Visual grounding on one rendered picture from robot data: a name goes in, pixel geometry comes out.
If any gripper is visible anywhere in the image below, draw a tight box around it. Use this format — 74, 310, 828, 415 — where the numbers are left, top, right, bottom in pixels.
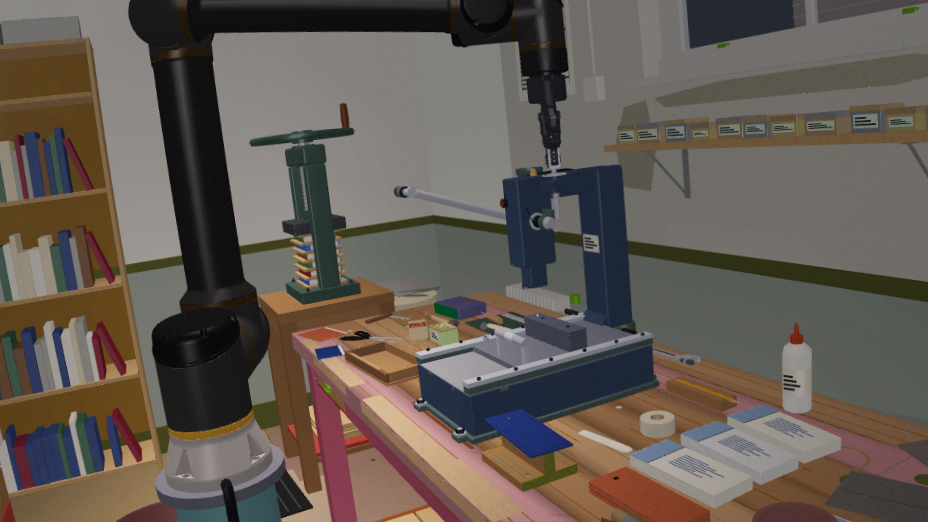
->
524, 72, 570, 126

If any white press lever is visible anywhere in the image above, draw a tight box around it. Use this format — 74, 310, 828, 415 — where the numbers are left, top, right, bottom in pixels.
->
393, 185, 509, 221

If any blue cheque-book cover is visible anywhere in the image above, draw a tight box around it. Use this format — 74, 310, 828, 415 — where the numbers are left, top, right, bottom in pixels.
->
484, 409, 574, 460

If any blue knuckle-joint press body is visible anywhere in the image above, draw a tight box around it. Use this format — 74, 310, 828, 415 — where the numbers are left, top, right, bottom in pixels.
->
414, 165, 660, 445

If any purple book block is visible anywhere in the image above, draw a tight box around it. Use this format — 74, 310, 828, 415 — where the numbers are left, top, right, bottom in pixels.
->
433, 295, 489, 322

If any grey die plate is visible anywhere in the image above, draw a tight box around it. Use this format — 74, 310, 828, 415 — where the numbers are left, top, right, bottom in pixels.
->
474, 313, 626, 371

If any black press platen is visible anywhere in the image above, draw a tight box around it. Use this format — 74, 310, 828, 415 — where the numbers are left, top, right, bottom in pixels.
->
281, 215, 347, 237

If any wooden cover stand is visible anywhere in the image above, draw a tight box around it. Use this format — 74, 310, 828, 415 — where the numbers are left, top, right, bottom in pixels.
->
482, 443, 579, 492

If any white cheque pad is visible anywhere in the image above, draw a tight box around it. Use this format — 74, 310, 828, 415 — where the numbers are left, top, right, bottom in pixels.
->
629, 439, 754, 509
679, 421, 800, 486
727, 404, 842, 464

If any red-brown punched board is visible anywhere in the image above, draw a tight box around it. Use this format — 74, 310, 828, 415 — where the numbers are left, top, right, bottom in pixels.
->
588, 467, 712, 522

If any red leaning book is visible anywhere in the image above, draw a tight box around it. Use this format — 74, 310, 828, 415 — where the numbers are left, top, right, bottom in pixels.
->
112, 408, 143, 463
84, 230, 116, 284
63, 137, 94, 191
95, 321, 128, 376

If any white ribbed rack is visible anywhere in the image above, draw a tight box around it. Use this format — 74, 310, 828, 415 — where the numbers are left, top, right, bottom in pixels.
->
505, 282, 574, 311

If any window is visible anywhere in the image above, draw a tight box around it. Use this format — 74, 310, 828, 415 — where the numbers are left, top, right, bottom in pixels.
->
679, 0, 928, 52

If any green handwheel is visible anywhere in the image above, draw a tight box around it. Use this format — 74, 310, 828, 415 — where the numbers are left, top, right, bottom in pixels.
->
250, 128, 356, 148

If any stack of pressed books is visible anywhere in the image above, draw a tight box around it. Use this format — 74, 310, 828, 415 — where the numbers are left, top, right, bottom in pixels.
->
289, 235, 322, 289

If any grey metal tool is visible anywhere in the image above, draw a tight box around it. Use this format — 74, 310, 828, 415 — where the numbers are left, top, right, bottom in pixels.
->
652, 347, 703, 366

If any wooden tray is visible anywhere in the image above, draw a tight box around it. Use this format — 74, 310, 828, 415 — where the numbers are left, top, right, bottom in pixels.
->
344, 340, 420, 386

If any wooden block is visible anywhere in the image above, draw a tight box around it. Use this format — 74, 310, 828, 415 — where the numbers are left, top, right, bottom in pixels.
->
665, 376, 739, 412

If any wooden side table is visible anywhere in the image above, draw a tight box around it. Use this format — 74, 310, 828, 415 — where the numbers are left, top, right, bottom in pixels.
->
258, 279, 396, 494

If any cream tape roll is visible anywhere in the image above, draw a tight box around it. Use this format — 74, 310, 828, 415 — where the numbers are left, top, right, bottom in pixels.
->
639, 410, 677, 439

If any white bone folder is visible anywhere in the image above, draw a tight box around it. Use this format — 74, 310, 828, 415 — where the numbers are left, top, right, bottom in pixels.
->
578, 429, 634, 454

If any white glue bottle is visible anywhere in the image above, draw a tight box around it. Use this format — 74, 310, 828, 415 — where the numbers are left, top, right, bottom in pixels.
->
781, 323, 813, 415

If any light wooden strip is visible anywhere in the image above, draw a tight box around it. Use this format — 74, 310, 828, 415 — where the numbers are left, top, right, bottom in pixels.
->
360, 395, 523, 522

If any pink-framed wooden workbench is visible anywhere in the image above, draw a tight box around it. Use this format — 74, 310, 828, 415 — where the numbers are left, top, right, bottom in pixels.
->
292, 289, 928, 522

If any grey box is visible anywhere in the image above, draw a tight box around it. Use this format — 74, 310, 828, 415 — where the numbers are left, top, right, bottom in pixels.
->
0, 15, 83, 45

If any dark grey sheet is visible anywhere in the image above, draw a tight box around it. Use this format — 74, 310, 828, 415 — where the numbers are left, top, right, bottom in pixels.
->
824, 471, 928, 522

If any wooden bookcase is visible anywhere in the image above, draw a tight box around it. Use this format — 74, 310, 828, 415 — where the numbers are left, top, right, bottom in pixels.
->
0, 39, 164, 522

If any wooden wall shelf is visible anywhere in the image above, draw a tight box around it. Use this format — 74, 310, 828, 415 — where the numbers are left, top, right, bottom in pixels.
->
603, 130, 928, 201

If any white die plate handle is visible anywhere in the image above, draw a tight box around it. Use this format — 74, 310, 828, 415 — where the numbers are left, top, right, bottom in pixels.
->
484, 323, 531, 346

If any green standing press frame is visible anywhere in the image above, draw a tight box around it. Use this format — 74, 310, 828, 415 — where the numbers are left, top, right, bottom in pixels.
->
282, 143, 362, 304

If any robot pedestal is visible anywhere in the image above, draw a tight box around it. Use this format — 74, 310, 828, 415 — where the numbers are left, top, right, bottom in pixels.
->
155, 484, 288, 522

